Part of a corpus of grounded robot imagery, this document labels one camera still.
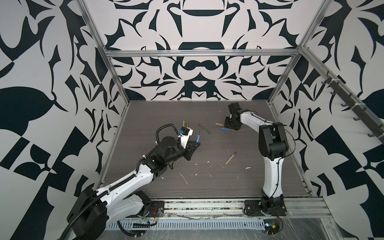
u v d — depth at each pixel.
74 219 0.36
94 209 0.39
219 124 1.05
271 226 0.71
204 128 1.05
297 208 0.76
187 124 1.05
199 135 0.73
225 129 1.04
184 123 1.06
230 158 0.91
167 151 0.58
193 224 0.71
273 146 0.58
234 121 0.81
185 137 0.65
